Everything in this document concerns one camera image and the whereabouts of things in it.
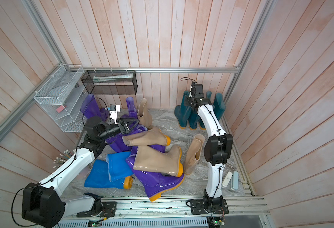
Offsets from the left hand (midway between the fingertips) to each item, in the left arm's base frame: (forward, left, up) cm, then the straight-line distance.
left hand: (137, 122), depth 71 cm
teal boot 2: (+20, -35, -21) cm, 45 cm away
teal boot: (+27, -27, -20) cm, 43 cm away
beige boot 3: (+10, -2, -6) cm, 12 cm away
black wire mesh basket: (+42, +25, -5) cm, 50 cm away
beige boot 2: (-12, -29, -10) cm, 33 cm away
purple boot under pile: (-10, +10, -3) cm, 14 cm away
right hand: (+27, -30, -7) cm, 41 cm away
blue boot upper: (-17, +10, -17) cm, 26 cm away
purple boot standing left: (+19, +35, -10) cm, 41 cm away
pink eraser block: (+13, +48, -4) cm, 50 cm away
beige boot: (+2, -8, -15) cm, 17 cm away
